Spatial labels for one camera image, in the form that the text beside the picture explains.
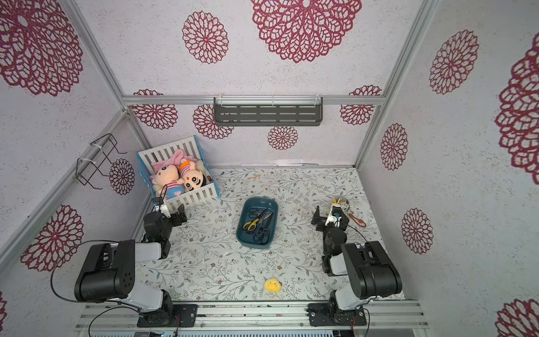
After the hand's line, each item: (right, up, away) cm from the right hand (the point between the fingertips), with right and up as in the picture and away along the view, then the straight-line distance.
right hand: (332, 210), depth 89 cm
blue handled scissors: (-31, -9, +4) cm, 32 cm away
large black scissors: (-35, -2, +12) cm, 37 cm away
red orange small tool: (+16, -6, +10) cm, 19 cm away
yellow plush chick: (-26, -27, -11) cm, 39 cm away
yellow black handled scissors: (-35, -8, +5) cm, 36 cm away
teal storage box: (-38, -13, +4) cm, 40 cm away
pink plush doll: (-75, +16, +8) cm, 77 cm away
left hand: (-70, +1, +4) cm, 70 cm away
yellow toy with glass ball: (+6, +3, +8) cm, 10 cm away
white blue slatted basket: (-68, +31, +21) cm, 77 cm away
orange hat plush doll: (-64, +16, +12) cm, 67 cm away
